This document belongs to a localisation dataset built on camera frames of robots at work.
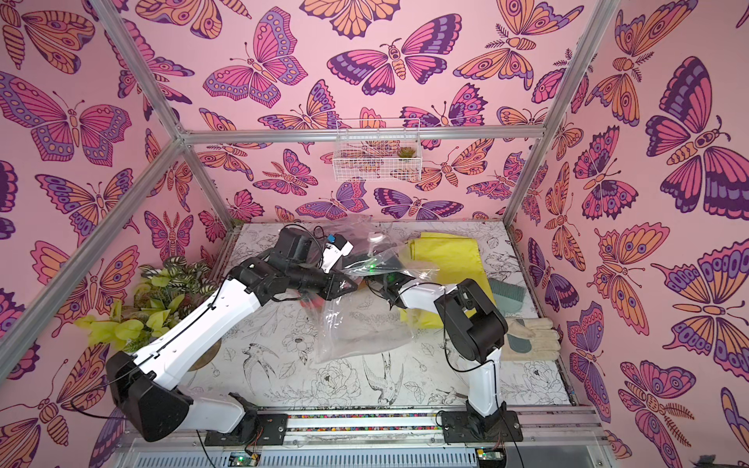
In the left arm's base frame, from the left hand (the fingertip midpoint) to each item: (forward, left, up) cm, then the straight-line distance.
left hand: (358, 285), depth 71 cm
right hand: (+17, +7, -7) cm, 20 cm away
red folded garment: (+4, +14, -14) cm, 20 cm away
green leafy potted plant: (+2, +53, -8) cm, 54 cm away
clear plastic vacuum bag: (0, 0, +7) cm, 7 cm away
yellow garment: (+20, -28, -16) cm, 38 cm away
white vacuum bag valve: (+15, -4, +1) cm, 16 cm away
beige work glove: (-3, -50, -24) cm, 56 cm away
